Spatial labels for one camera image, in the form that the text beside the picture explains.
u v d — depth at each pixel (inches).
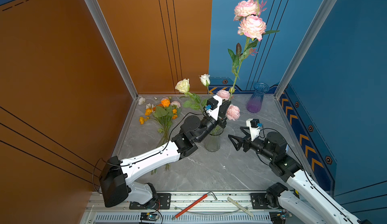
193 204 28.5
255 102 39.4
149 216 27.9
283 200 23.8
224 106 22.2
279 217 27.7
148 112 42.5
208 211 28.0
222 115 21.1
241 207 28.5
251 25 15.2
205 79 27.9
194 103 28.0
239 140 24.8
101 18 31.1
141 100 42.7
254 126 24.0
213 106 19.7
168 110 41.1
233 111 27.4
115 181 15.4
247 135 25.0
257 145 24.5
